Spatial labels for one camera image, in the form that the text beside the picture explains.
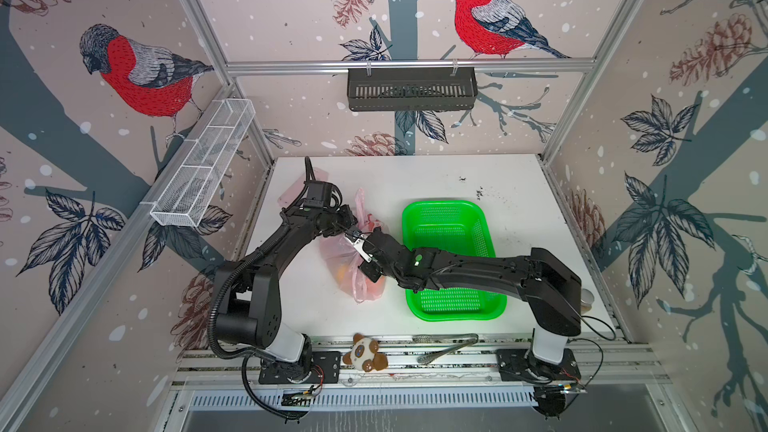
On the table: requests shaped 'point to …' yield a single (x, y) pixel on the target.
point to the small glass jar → (586, 299)
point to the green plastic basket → (451, 225)
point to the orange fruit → (341, 273)
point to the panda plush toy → (364, 355)
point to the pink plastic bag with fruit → (343, 260)
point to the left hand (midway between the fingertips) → (354, 219)
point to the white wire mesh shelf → (185, 199)
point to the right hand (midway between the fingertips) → (358, 254)
